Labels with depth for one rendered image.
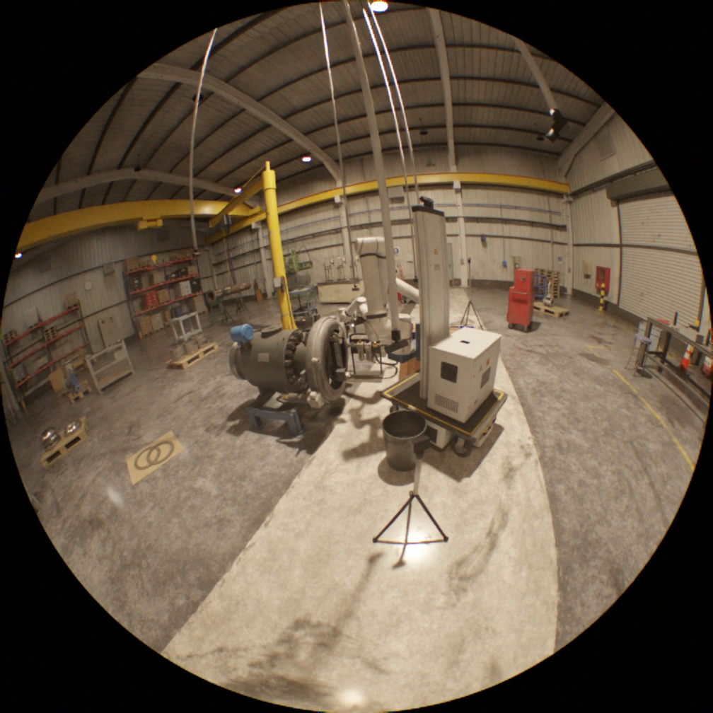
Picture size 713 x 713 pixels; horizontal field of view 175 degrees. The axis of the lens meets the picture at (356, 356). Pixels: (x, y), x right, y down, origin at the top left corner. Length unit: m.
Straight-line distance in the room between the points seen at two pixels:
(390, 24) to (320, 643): 9.77
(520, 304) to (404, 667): 5.13
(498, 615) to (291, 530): 1.31
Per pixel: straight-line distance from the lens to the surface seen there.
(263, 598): 1.56
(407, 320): 1.67
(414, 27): 8.60
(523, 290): 4.97
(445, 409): 1.72
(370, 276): 1.62
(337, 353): 2.07
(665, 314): 8.98
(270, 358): 2.07
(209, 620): 1.71
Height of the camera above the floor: 1.41
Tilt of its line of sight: 23 degrees down
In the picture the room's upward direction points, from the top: 7 degrees counter-clockwise
